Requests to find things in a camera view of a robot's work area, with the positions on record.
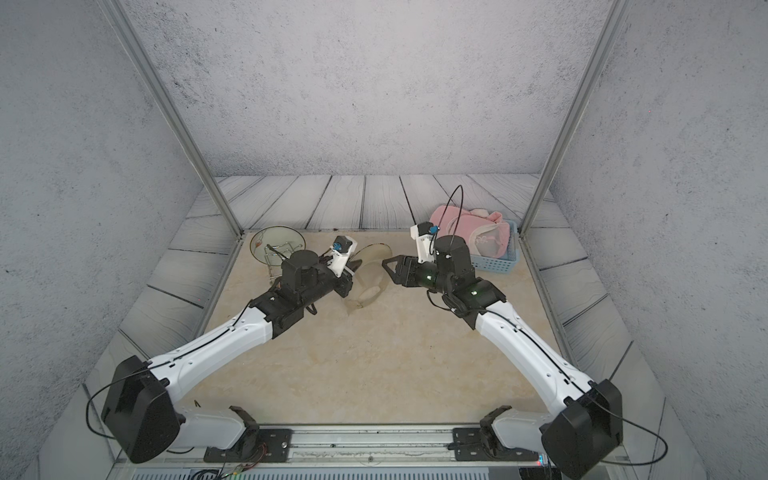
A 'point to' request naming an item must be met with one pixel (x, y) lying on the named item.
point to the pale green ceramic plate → (283, 239)
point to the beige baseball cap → (372, 276)
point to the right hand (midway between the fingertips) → (389, 265)
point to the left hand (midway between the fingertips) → (363, 261)
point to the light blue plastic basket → (502, 265)
